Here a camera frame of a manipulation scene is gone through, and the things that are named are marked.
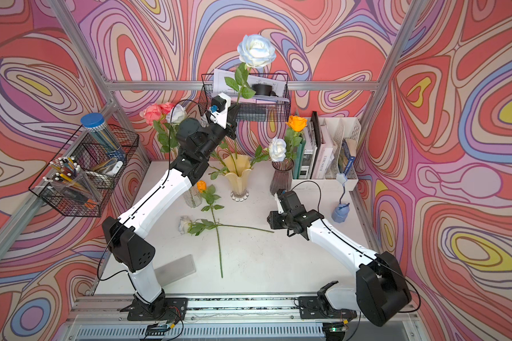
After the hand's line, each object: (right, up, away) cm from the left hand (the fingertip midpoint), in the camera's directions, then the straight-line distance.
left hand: (238, 104), depth 65 cm
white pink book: (+35, -12, +25) cm, 45 cm away
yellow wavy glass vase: (-3, -18, +30) cm, 35 cm away
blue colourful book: (+49, -14, +37) cm, 63 cm away
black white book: (+32, 0, +30) cm, 44 cm away
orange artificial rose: (+20, -6, +17) cm, 27 cm away
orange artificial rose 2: (-17, -31, +37) cm, 51 cm away
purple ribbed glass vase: (+17, -22, +28) cm, 39 cm away
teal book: (+24, -16, +26) cm, 39 cm away
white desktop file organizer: (+46, +2, +38) cm, 60 cm away
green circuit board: (-29, -75, +7) cm, 80 cm away
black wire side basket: (-49, -21, +9) cm, 54 cm away
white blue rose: (-21, -45, +28) cm, 57 cm away
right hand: (+13, -41, +20) cm, 48 cm away
